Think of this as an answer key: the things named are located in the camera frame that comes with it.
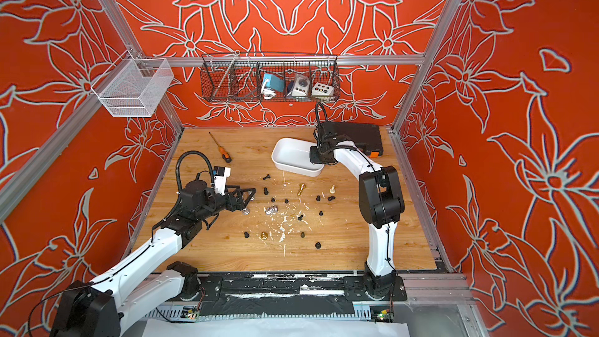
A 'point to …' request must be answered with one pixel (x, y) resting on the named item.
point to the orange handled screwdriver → (225, 156)
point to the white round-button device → (300, 86)
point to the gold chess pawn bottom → (264, 235)
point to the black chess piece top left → (267, 176)
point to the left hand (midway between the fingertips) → (247, 188)
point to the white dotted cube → (320, 89)
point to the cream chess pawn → (332, 190)
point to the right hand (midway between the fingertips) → (309, 156)
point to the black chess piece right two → (330, 198)
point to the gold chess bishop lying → (302, 186)
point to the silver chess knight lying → (271, 210)
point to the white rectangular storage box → (294, 155)
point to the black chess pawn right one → (318, 198)
